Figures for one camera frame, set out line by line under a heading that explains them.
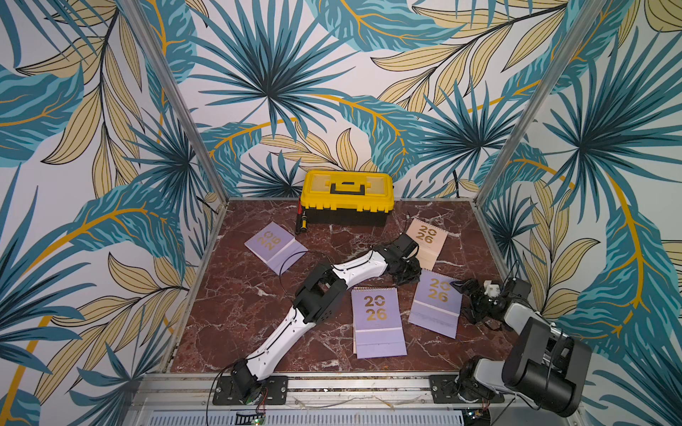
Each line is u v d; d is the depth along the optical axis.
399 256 0.80
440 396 0.73
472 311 0.80
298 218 1.11
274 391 0.73
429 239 1.06
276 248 1.02
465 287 0.82
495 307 0.68
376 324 0.82
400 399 0.74
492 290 0.83
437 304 0.90
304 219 1.10
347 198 1.00
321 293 0.62
